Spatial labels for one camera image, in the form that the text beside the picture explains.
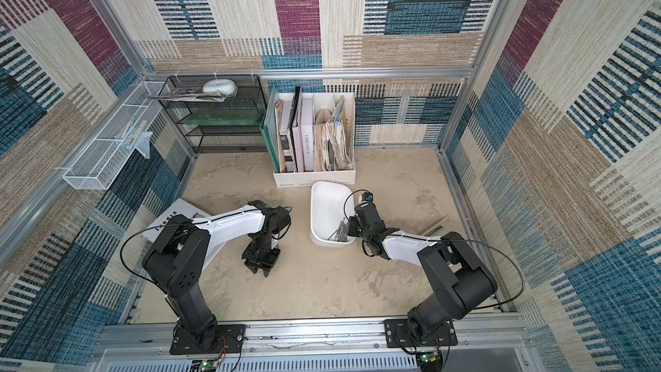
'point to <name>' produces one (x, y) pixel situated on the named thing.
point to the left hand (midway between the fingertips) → (264, 272)
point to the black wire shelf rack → (238, 124)
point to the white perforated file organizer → (317, 139)
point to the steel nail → (342, 232)
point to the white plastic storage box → (330, 203)
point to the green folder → (268, 129)
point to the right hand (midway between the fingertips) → (351, 218)
